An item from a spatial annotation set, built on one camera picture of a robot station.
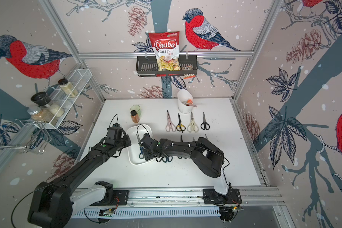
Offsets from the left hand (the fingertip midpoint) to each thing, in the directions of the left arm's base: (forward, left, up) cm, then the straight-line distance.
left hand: (131, 135), depth 87 cm
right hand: (-9, -10, -7) cm, 15 cm away
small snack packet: (+32, -36, +22) cm, 53 cm away
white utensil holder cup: (+33, -36, -3) cm, 49 cm away
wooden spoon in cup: (+29, -37, -2) cm, 47 cm away
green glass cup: (+27, +2, -4) cm, 27 cm away
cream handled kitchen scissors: (+14, -40, -11) cm, 44 cm away
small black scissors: (+15, -50, -10) cm, 53 cm away
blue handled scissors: (-10, -7, -6) cm, 14 cm away
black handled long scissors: (+2, -32, -10) cm, 33 cm away
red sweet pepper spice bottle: (+18, +2, -3) cm, 18 cm away
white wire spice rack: (+12, +32, +24) cm, 42 cm away
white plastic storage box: (+3, 0, -4) cm, 5 cm away
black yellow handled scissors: (+12, -32, -10) cm, 35 cm away
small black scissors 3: (+5, -50, -11) cm, 51 cm away
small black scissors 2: (+4, -40, -11) cm, 42 cm away
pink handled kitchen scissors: (+14, -24, -10) cm, 30 cm away
